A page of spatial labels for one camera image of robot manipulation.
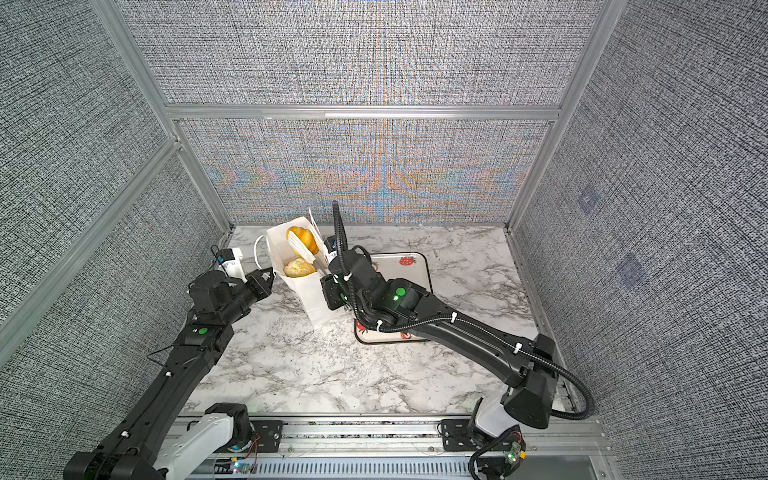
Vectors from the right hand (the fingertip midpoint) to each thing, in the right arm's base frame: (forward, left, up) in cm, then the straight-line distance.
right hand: (328, 275), depth 70 cm
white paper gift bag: (+1, +6, -7) cm, 10 cm away
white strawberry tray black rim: (+25, -23, -28) cm, 44 cm away
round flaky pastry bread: (+10, +11, -9) cm, 17 cm away
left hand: (+6, +15, -5) cm, 17 cm away
